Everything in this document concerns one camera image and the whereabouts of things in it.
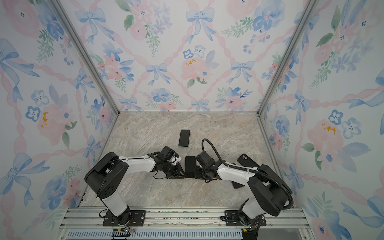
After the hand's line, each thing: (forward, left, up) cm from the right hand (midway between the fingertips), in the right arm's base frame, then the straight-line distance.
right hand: (194, 174), depth 88 cm
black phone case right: (+9, -32, 0) cm, 33 cm away
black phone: (+25, +8, +1) cm, 26 cm away
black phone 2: (-6, -23, +1) cm, 24 cm away
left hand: (-1, +5, +1) cm, 5 cm away
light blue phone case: (+24, +4, 0) cm, 25 cm away
